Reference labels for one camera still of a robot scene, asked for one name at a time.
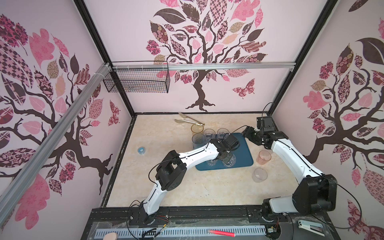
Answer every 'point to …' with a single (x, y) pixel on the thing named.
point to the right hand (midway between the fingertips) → (247, 132)
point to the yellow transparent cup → (197, 129)
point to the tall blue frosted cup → (198, 140)
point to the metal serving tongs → (188, 119)
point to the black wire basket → (139, 81)
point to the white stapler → (311, 227)
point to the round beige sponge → (111, 236)
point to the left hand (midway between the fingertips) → (223, 156)
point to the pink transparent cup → (263, 157)
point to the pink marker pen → (215, 232)
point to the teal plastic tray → (242, 157)
